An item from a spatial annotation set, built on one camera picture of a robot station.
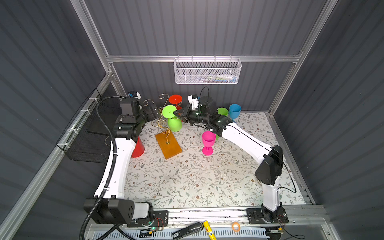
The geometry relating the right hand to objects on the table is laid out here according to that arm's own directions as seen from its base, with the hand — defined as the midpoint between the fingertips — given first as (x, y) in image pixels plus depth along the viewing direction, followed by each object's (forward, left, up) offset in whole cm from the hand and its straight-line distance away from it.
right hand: (173, 114), depth 71 cm
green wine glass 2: (+25, -29, -23) cm, 44 cm away
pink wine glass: (+2, -18, -25) cm, 31 cm away
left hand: (+3, +12, +1) cm, 13 cm away
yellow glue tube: (-45, -18, -34) cm, 59 cm away
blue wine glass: (+25, -37, -23) cm, 50 cm away
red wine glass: (+14, 0, -3) cm, 14 cm away
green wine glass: (+2, +1, -10) cm, 10 cm away
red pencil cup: (+3, +29, -36) cm, 46 cm away
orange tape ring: (-42, -28, -36) cm, 62 cm away
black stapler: (-42, -8, -37) cm, 57 cm away
